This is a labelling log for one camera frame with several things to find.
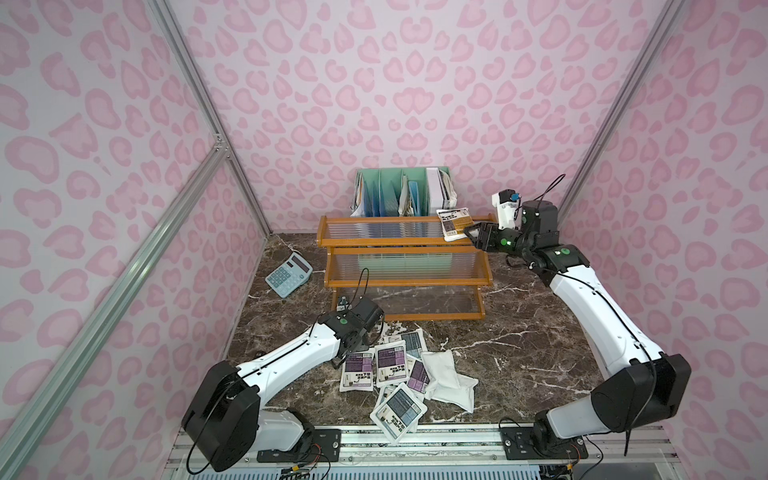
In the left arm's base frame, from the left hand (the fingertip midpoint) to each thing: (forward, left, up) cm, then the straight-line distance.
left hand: (354, 336), depth 85 cm
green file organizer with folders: (+42, -15, +18) cm, 48 cm away
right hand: (+18, -31, +25) cm, 44 cm away
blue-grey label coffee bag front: (-19, -13, -5) cm, 23 cm away
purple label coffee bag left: (-8, -1, -6) cm, 10 cm away
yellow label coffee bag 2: (-7, -25, -4) cm, 26 cm away
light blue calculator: (+24, +25, -5) cm, 35 cm away
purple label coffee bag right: (-10, -18, -5) cm, 22 cm away
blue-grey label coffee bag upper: (0, -18, -5) cm, 18 cm away
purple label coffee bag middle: (-6, -11, -5) cm, 13 cm away
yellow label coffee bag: (+22, -28, +24) cm, 43 cm away
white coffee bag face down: (-15, -30, -5) cm, 33 cm away
